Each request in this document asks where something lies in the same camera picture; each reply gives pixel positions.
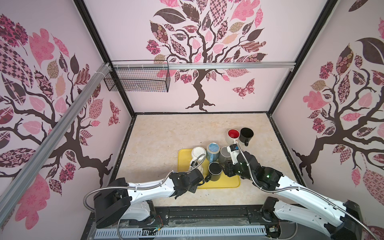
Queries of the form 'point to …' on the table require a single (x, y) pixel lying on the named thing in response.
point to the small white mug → (233, 135)
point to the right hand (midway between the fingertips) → (221, 162)
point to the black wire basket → (138, 75)
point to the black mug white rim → (215, 169)
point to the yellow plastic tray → (184, 156)
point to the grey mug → (225, 155)
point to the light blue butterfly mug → (212, 151)
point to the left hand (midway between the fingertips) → (191, 183)
